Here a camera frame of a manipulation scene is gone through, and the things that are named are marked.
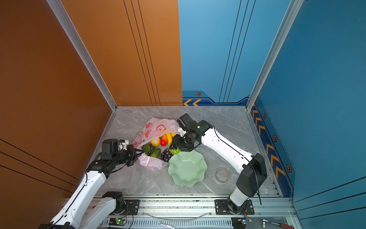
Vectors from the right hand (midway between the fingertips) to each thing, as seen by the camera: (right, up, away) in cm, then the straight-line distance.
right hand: (175, 148), depth 74 cm
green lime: (0, -1, -3) cm, 3 cm away
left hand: (-17, -1, +5) cm, 17 cm away
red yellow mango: (-9, +2, +21) cm, 23 cm away
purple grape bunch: (-7, -7, +13) cm, 16 cm away
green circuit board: (-29, -36, -3) cm, 47 cm away
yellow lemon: (-14, -1, +19) cm, 24 cm away
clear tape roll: (+27, -18, +10) cm, 34 cm away
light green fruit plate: (+6, -14, +11) cm, 19 cm away
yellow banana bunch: (-6, +4, +21) cm, 22 cm away
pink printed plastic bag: (-15, +9, +15) cm, 23 cm away
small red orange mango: (-9, -1, +20) cm, 22 cm away
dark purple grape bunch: (-16, -3, +13) cm, 21 cm away
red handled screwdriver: (+52, -35, -7) cm, 63 cm away
